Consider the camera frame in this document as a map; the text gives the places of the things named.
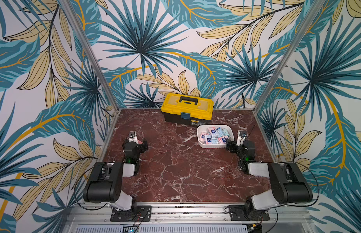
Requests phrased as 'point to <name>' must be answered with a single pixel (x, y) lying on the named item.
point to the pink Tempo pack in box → (214, 132)
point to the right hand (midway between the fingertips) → (235, 138)
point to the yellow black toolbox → (186, 109)
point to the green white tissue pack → (225, 132)
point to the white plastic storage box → (205, 128)
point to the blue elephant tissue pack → (220, 132)
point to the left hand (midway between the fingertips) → (137, 140)
